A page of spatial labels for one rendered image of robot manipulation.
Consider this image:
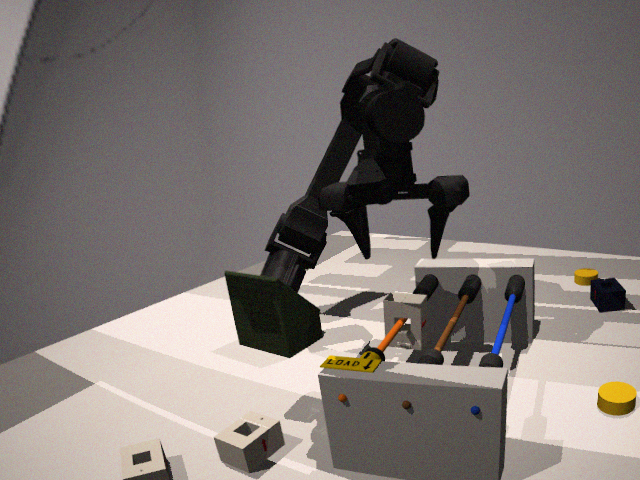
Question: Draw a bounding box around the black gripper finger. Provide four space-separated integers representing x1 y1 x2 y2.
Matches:
428 205 457 259
329 205 371 259

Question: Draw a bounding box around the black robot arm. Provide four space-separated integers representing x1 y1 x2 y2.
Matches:
260 38 440 293

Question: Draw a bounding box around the yellow short cylinder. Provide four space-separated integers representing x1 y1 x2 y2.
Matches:
574 268 598 286
597 381 637 416

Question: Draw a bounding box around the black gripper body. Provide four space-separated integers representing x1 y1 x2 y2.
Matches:
318 139 470 212

